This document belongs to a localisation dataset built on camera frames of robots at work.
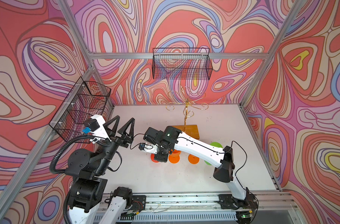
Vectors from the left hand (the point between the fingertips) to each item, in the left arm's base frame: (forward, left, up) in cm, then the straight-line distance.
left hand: (128, 118), depth 50 cm
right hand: (0, -11, -32) cm, 34 cm away
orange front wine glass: (+7, -18, -48) cm, 52 cm away
